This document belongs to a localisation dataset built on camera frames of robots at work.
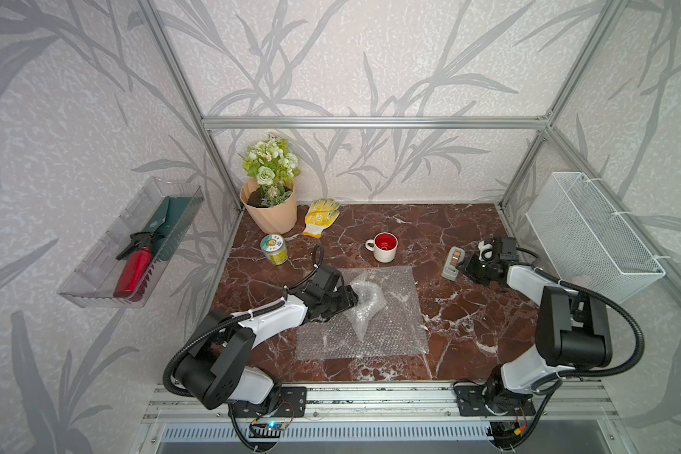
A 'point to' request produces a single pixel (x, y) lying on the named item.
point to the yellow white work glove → (321, 214)
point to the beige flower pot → (272, 219)
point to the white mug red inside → (384, 246)
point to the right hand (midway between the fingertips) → (458, 264)
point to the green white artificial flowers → (273, 165)
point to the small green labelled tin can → (274, 249)
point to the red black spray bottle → (138, 255)
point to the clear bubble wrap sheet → (385, 321)
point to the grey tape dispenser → (455, 256)
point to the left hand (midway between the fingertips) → (353, 301)
